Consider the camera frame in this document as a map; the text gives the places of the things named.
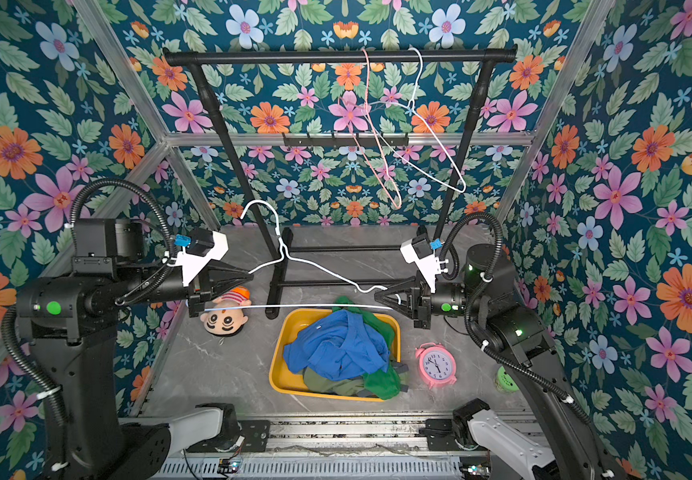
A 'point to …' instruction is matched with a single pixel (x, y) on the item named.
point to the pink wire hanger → (398, 200)
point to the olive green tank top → (317, 382)
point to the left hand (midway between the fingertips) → (247, 275)
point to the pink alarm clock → (437, 364)
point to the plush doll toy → (228, 322)
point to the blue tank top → (341, 348)
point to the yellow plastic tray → (292, 321)
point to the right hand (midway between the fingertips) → (386, 288)
